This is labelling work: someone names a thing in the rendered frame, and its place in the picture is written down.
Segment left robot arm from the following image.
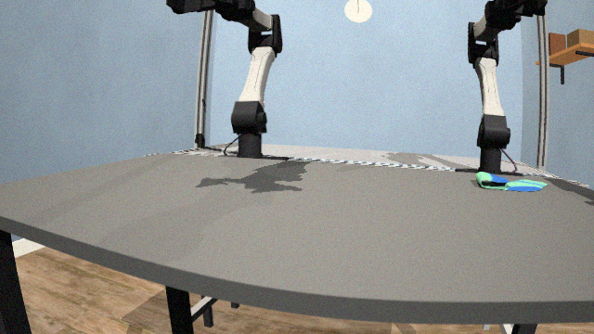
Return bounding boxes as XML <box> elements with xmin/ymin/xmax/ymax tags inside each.
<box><xmin>455</xmin><ymin>0</ymin><xmax>523</xmax><ymax>176</ymax></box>

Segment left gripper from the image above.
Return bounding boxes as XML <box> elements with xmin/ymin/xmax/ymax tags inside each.
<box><xmin>500</xmin><ymin>0</ymin><xmax>548</xmax><ymax>18</ymax></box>

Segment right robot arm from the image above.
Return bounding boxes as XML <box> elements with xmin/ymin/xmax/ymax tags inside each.
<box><xmin>215</xmin><ymin>0</ymin><xmax>289</xmax><ymax>161</ymax></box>

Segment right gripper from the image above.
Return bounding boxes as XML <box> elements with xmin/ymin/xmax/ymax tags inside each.
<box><xmin>166</xmin><ymin>0</ymin><xmax>233</xmax><ymax>15</ymax></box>

